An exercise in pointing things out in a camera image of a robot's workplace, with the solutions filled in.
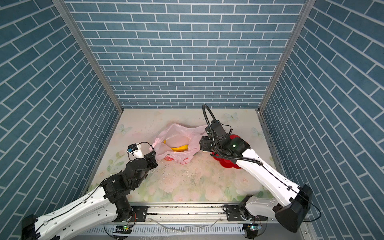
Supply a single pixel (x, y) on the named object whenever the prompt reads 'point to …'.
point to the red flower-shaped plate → (227, 163)
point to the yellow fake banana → (180, 148)
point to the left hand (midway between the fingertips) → (158, 152)
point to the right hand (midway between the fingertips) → (203, 140)
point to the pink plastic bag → (178, 143)
